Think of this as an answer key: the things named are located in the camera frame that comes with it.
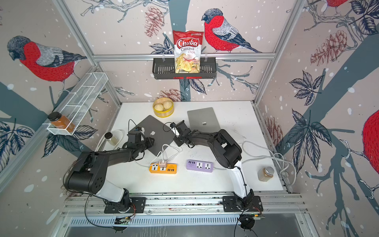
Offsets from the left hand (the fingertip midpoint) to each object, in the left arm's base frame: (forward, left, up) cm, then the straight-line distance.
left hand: (155, 137), depth 96 cm
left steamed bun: (+25, +1, +2) cm, 25 cm away
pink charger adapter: (-19, -8, +3) cm, 21 cm away
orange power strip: (-20, -12, -1) cm, 24 cm away
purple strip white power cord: (-12, -75, -3) cm, 76 cm away
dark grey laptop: (+7, -3, -5) cm, 8 cm away
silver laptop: (+15, -33, -1) cm, 36 cm away
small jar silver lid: (-25, -63, +6) cm, 68 cm away
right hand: (+2, -14, -4) cm, 15 cm away
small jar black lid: (-4, +27, +4) cm, 27 cm away
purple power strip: (-19, -29, -1) cm, 35 cm away
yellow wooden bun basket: (+22, -3, -1) cm, 22 cm away
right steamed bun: (+28, -5, +1) cm, 29 cm away
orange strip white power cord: (-3, +25, -4) cm, 26 cm away
